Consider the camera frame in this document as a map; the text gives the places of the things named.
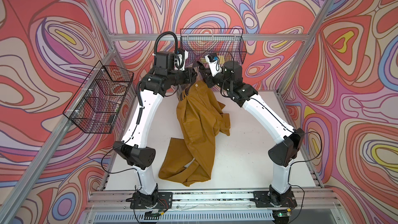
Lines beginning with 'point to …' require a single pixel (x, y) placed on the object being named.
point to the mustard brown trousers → (188, 158)
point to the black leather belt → (185, 92)
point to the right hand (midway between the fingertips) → (204, 73)
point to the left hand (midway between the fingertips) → (198, 73)
